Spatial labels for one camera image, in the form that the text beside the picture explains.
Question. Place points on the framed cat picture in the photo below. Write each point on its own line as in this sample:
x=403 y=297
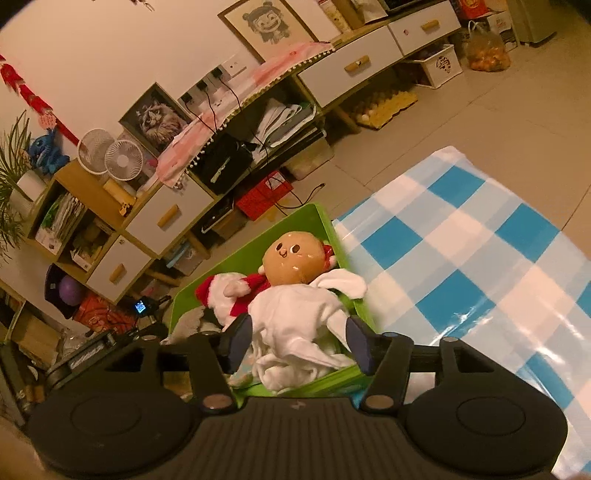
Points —
x=157 y=120

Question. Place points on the blue alien plush toy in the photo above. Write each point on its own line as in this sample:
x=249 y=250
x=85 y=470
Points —
x=46 y=152

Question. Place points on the pink fringed cloth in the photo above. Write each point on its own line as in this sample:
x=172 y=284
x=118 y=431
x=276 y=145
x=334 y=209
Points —
x=180 y=143

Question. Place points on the framed cartoon figure picture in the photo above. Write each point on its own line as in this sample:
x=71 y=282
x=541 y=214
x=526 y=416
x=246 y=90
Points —
x=270 y=25

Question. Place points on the clear plastic storage box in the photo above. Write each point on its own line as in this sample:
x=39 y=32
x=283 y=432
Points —
x=314 y=159

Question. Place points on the orange patterned bag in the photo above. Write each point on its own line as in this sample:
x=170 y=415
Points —
x=99 y=314

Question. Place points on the plastic bag of oranges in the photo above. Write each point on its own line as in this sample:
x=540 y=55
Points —
x=487 y=48

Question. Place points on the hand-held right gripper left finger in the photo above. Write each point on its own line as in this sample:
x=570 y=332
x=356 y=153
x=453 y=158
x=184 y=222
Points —
x=238 y=340

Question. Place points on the shelf papers and boxes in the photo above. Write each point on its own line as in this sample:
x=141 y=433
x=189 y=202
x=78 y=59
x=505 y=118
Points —
x=62 y=217

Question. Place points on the white desk fan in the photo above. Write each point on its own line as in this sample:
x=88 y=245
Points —
x=94 y=150
x=122 y=159

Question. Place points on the blue white checked mat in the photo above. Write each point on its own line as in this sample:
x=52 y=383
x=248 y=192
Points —
x=461 y=258

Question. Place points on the purple ball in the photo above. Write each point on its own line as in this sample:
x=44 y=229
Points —
x=70 y=290

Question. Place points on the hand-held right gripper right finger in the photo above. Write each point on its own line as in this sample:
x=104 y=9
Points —
x=358 y=344

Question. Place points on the yellow egg trays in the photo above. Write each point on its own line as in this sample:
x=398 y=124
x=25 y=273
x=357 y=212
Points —
x=385 y=108

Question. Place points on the white wall socket panel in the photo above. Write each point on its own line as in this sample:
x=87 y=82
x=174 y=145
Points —
x=235 y=65

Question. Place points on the wooden cabinet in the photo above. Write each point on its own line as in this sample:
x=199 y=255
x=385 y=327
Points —
x=69 y=177

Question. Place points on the white crate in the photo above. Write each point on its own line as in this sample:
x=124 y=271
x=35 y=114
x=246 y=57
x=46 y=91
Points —
x=438 y=67

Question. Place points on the white plant pot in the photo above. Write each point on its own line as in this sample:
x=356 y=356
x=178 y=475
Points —
x=30 y=187

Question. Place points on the green plastic bin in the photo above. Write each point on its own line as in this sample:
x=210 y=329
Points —
x=314 y=221

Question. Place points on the checked blue orange plush doll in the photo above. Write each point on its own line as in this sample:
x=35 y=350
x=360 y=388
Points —
x=240 y=377

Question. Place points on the brown bun plush toy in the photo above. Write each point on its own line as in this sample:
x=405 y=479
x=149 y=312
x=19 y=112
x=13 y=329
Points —
x=291 y=258

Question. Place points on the small camera with lit screen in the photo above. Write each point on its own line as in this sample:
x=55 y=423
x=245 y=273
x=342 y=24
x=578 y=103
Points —
x=141 y=305

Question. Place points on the white cloth garment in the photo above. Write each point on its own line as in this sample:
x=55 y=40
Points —
x=295 y=314

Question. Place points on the black bag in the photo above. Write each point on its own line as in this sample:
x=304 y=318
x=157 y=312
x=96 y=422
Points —
x=221 y=164

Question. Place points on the stack of folded papers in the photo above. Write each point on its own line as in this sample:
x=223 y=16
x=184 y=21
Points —
x=284 y=122

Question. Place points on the red box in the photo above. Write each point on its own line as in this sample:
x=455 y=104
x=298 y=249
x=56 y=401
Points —
x=263 y=196

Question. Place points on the red white plush toy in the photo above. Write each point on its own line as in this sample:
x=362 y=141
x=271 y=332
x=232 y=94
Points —
x=251 y=286

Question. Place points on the beige grey plush rabbit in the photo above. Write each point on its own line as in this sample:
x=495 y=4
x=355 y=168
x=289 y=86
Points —
x=189 y=323

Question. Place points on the green houseplant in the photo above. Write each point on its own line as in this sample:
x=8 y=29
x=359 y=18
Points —
x=9 y=157

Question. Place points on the red wall decoration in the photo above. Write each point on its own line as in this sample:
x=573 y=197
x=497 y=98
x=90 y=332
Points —
x=32 y=99

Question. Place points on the yellow paper roll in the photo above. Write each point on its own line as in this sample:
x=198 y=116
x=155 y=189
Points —
x=117 y=191

